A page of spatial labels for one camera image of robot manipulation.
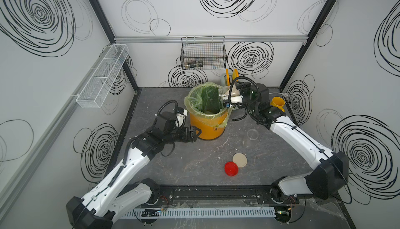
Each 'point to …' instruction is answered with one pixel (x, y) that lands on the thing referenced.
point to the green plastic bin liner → (204, 102)
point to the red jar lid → (231, 168)
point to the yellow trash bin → (212, 126)
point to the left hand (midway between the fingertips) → (194, 131)
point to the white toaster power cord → (285, 94)
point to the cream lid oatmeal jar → (234, 91)
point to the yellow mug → (278, 102)
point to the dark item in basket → (193, 64)
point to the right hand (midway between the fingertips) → (242, 84)
